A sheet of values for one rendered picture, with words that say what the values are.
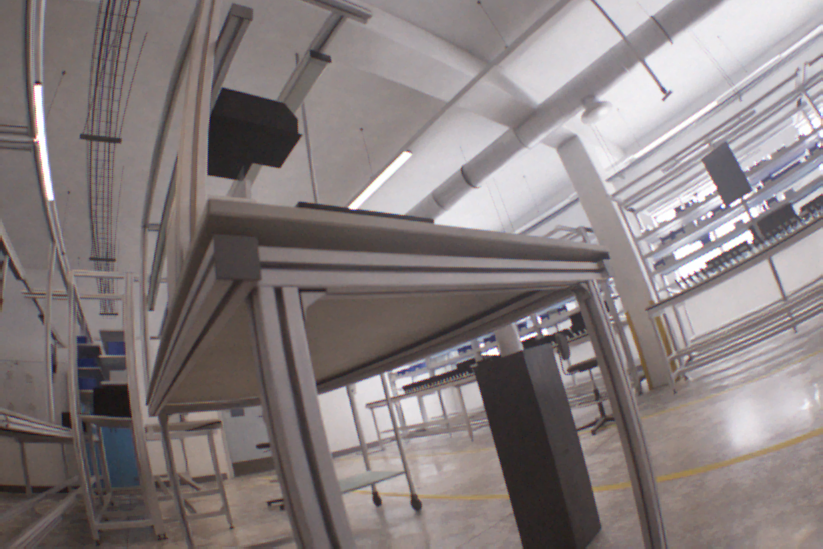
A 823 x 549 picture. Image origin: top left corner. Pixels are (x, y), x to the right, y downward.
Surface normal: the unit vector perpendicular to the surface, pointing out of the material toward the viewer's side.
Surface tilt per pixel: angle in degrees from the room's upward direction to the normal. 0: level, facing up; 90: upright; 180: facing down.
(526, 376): 90
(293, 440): 90
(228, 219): 180
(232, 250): 90
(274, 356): 90
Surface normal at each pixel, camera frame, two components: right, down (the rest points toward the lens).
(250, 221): 0.25, 0.89
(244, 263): 0.60, -0.44
